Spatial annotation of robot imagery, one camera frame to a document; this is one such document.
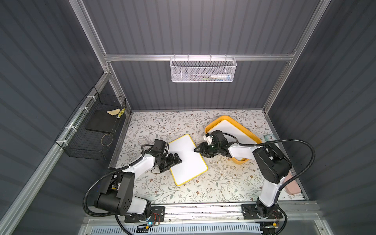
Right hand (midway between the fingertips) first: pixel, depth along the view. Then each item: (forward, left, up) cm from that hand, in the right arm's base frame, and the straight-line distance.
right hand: (196, 151), depth 90 cm
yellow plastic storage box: (+29, -24, -2) cm, 38 cm away
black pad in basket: (+6, +50, +22) cm, 55 cm away
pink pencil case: (-20, -53, -4) cm, 56 cm away
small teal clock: (+14, -51, -5) cm, 54 cm away
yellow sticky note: (+13, +46, +22) cm, 53 cm away
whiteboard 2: (+16, -26, -3) cm, 31 cm away
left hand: (-8, +11, -3) cm, 14 cm away
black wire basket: (-8, +56, +24) cm, 61 cm away
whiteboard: (-6, +2, -3) cm, 8 cm away
